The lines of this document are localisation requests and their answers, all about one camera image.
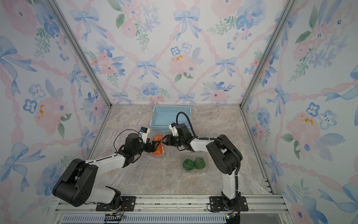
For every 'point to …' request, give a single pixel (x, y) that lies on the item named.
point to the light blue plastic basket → (162, 116)
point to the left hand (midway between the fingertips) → (155, 140)
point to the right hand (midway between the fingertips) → (160, 138)
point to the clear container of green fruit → (195, 171)
